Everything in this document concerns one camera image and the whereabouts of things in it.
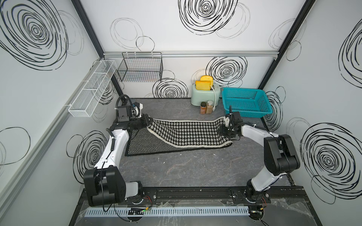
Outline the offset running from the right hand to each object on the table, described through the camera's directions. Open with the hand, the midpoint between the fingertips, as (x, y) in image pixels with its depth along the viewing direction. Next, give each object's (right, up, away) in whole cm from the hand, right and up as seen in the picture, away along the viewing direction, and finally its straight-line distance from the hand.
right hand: (221, 132), depth 95 cm
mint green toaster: (-15, +25, +11) cm, 32 cm away
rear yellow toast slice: (-8, +39, +10) cm, 41 cm away
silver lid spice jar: (-6, +17, +10) cm, 21 cm away
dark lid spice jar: (-11, +17, +10) cm, 22 cm away
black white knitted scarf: (-39, -1, -10) cm, 41 cm away
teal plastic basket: (+31, +21, +25) cm, 45 cm away
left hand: (-45, +10, -13) cm, 48 cm away
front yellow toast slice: (-11, +34, +10) cm, 37 cm away
